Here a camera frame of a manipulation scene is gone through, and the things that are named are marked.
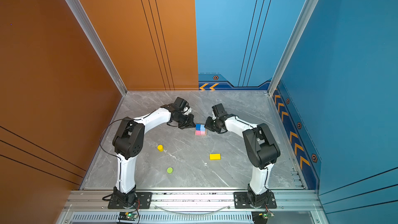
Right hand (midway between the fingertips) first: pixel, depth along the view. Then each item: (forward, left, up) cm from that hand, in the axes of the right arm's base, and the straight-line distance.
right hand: (204, 126), depth 95 cm
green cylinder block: (-25, +18, -3) cm, 31 cm away
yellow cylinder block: (-13, +25, -2) cm, 29 cm away
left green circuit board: (-45, +35, -5) cm, 57 cm away
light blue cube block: (-2, +1, +1) cm, 3 cm away
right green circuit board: (-45, -26, -7) cm, 53 cm away
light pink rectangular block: (-4, +1, -2) cm, 4 cm away
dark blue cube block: (-1, +4, +1) cm, 4 cm away
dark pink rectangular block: (-3, +4, -3) cm, 6 cm away
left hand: (+1, +4, +1) cm, 4 cm away
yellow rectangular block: (-17, -6, -5) cm, 19 cm away
